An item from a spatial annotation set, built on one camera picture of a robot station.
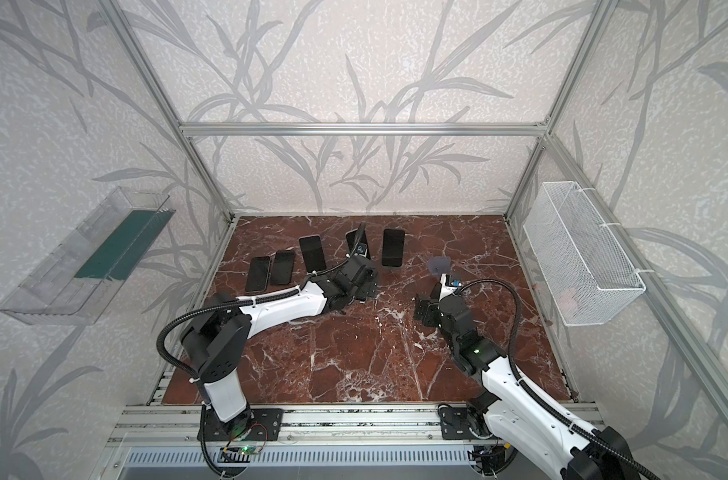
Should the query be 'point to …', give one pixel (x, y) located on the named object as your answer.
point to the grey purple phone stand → (438, 265)
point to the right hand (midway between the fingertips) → (430, 287)
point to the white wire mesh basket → (584, 276)
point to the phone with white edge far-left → (313, 252)
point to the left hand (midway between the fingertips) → (364, 266)
